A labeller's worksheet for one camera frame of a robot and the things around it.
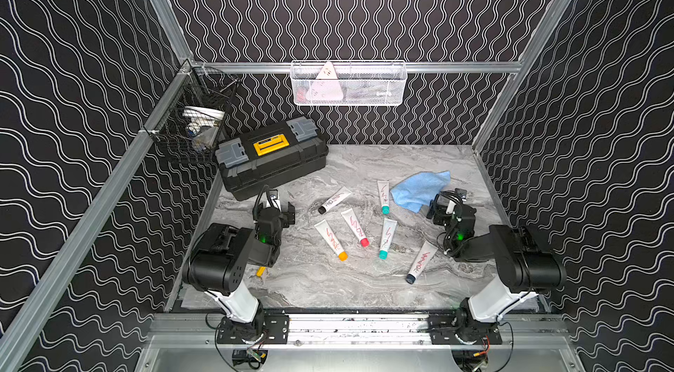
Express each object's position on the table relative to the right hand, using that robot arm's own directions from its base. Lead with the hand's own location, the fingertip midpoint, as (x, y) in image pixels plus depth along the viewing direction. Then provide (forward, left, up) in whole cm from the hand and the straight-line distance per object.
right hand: (447, 202), depth 96 cm
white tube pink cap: (-8, +34, -3) cm, 35 cm away
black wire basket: (+18, +94, +22) cm, 98 cm away
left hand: (-2, +63, +3) cm, 63 cm away
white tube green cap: (+4, +22, -3) cm, 23 cm away
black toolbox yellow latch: (+10, +66, +13) cm, 68 cm away
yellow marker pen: (-24, +65, -4) cm, 69 cm away
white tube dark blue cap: (-20, +12, -4) cm, 24 cm away
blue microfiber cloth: (+8, +8, -3) cm, 12 cm away
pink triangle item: (+26, +44, +31) cm, 60 cm away
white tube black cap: (+5, +39, -4) cm, 40 cm away
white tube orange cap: (-9, +45, -3) cm, 46 cm away
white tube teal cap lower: (-10, +22, -3) cm, 24 cm away
